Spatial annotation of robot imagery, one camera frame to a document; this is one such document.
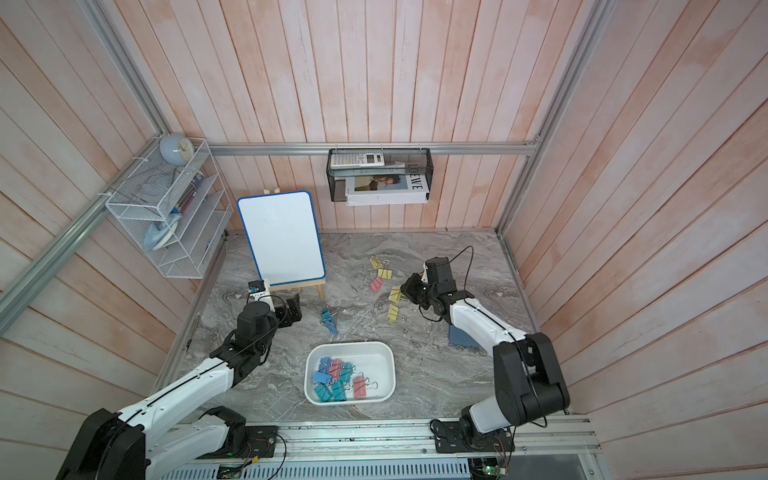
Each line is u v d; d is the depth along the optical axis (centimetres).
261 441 72
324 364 85
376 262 110
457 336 90
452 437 73
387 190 93
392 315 95
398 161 90
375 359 86
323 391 80
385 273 106
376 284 103
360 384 81
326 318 93
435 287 70
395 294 90
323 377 82
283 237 85
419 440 75
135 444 40
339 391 80
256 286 72
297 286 96
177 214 82
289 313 77
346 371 83
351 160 91
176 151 80
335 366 83
